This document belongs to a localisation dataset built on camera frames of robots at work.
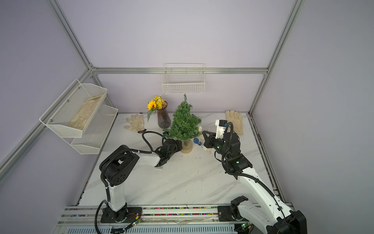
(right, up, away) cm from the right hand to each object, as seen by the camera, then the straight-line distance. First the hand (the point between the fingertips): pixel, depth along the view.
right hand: (203, 134), depth 75 cm
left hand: (-14, -8, +23) cm, 28 cm away
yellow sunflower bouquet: (-29, +19, +18) cm, 39 cm away
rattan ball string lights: (0, -2, +10) cm, 10 cm away
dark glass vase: (-26, +11, +27) cm, 39 cm away
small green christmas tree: (-10, +4, 0) cm, 11 cm away
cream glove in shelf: (-65, +8, +1) cm, 66 cm away
